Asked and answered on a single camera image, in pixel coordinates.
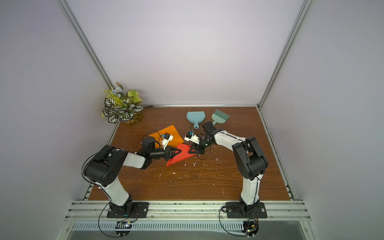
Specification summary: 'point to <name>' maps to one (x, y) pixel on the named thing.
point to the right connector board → (250, 227)
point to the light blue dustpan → (196, 117)
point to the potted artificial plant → (120, 106)
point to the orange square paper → (177, 139)
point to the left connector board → (123, 225)
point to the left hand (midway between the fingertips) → (181, 152)
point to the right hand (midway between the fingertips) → (190, 147)
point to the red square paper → (183, 155)
